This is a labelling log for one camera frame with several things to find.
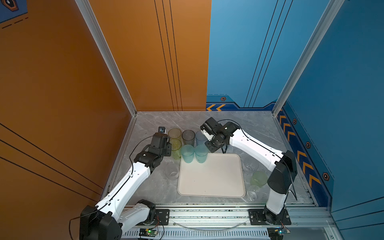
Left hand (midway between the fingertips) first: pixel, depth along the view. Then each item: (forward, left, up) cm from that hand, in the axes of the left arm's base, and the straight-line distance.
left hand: (165, 142), depth 82 cm
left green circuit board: (-39, +6, -19) cm, 44 cm away
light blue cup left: (+6, -20, -4) cm, 21 cm away
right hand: (0, -25, -2) cm, 25 cm away
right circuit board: (-39, -56, -17) cm, 70 cm away
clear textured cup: (-11, -3, -16) cm, 19 cm away
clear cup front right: (-21, -50, -17) cm, 56 cm away
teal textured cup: (+1, -12, -12) cm, 17 cm away
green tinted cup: (-1, -6, -3) cm, 7 cm away
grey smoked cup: (+7, -12, -4) cm, 14 cm away
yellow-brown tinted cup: (+11, -3, -6) cm, 13 cm away
